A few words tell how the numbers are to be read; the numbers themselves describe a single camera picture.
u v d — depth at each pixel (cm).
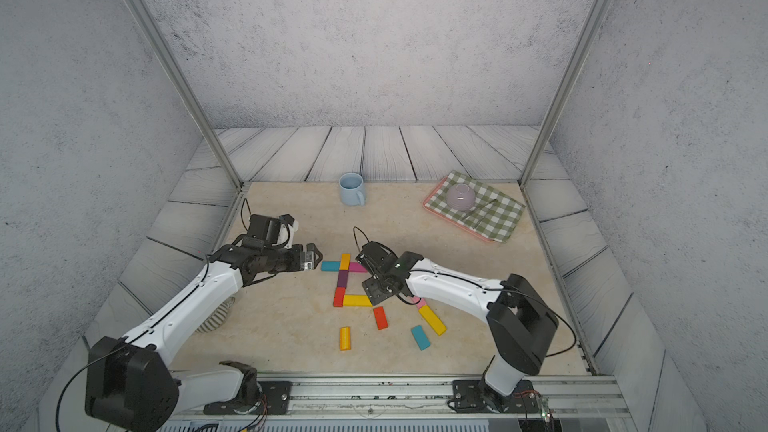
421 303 55
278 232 68
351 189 111
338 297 90
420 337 83
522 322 44
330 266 96
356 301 89
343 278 94
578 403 73
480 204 114
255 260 59
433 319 85
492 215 110
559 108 97
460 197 111
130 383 39
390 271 61
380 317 86
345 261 97
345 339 82
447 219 108
